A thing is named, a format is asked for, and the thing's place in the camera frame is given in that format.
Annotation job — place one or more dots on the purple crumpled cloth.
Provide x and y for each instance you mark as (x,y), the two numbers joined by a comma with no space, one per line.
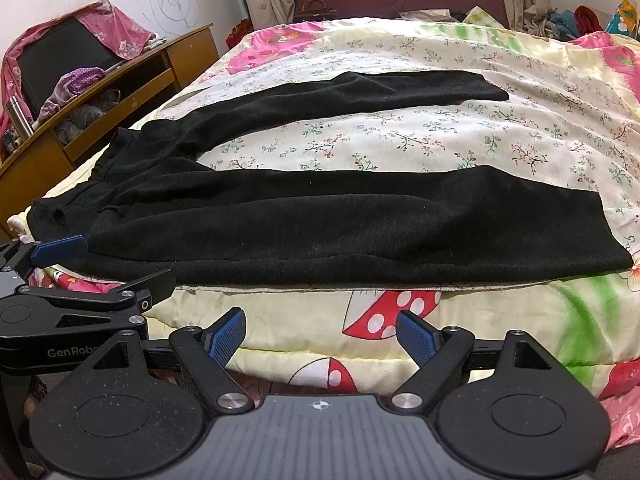
(69,87)

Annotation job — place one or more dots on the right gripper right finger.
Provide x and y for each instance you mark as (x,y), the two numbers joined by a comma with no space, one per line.
(440,356)

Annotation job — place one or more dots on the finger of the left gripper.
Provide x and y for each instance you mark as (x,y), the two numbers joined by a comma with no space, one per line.
(150,290)
(60,251)

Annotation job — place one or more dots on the black pants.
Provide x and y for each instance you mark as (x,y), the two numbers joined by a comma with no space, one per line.
(150,205)

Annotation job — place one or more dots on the wooden desk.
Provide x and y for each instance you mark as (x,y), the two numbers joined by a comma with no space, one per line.
(128,92)

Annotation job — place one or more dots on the black monitor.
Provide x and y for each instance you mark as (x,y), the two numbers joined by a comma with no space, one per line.
(63,48)

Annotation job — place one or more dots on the floral bed quilt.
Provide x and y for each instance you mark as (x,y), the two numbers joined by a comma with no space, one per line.
(570,119)

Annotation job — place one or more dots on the steel water bottle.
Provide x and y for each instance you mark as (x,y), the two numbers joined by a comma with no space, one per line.
(20,123)

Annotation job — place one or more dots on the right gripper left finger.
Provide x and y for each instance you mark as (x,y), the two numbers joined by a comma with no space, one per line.
(203,354)

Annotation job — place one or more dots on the pink floral cloth cover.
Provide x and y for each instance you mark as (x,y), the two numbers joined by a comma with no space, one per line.
(105,22)

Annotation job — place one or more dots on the red cloth by desk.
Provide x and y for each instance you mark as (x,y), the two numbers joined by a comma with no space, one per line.
(238,32)

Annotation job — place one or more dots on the clothes pile by wall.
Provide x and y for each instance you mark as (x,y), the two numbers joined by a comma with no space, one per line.
(570,25)

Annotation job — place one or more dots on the brown handbag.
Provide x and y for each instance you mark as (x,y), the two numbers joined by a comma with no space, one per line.
(314,11)

